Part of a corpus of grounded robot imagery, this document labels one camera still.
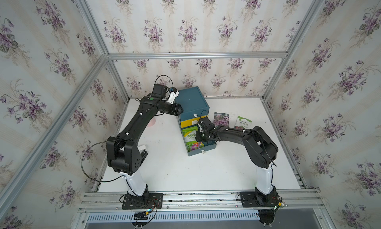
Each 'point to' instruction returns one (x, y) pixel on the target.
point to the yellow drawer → (191, 122)
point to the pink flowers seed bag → (221, 119)
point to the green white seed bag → (242, 123)
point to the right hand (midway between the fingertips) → (197, 138)
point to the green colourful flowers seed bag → (189, 135)
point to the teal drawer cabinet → (195, 107)
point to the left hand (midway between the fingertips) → (179, 110)
